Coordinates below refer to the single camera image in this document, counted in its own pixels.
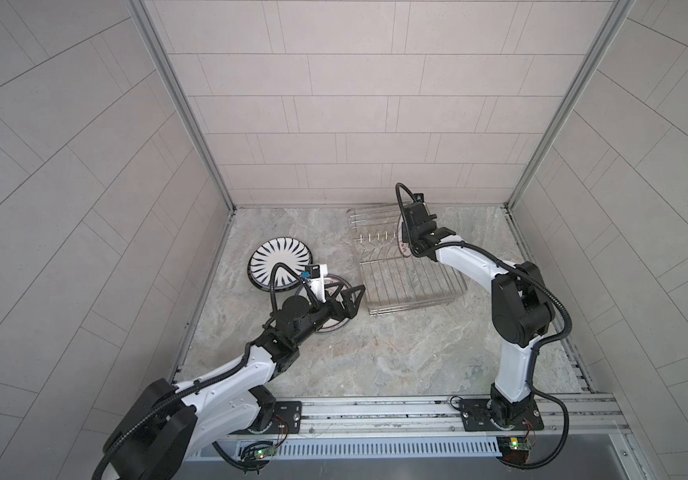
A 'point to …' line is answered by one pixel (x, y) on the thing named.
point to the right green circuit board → (513, 449)
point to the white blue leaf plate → (285, 250)
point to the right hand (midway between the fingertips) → (412, 223)
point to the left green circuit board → (265, 452)
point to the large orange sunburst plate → (332, 324)
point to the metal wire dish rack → (390, 279)
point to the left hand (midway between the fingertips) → (361, 287)
